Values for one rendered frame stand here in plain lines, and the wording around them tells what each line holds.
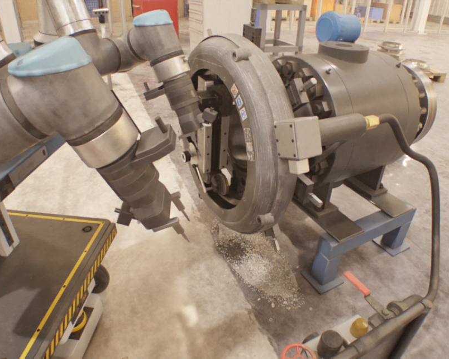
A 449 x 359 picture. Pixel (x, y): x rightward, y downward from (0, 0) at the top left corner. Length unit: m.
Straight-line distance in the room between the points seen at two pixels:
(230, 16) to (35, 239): 4.30
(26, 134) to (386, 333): 0.70
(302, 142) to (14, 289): 0.98
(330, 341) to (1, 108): 0.71
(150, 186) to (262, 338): 0.95
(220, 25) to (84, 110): 4.67
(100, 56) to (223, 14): 4.28
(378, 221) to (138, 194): 1.24
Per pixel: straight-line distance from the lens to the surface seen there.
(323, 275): 1.49
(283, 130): 0.90
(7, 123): 0.46
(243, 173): 1.35
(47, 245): 1.33
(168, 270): 1.56
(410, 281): 1.74
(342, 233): 1.43
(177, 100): 0.84
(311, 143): 0.90
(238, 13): 5.15
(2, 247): 1.33
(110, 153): 0.46
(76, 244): 1.29
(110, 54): 0.86
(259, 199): 1.04
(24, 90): 0.45
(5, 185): 1.00
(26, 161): 1.04
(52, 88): 0.43
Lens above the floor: 1.14
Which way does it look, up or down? 32 degrees down
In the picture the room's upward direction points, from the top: 1 degrees clockwise
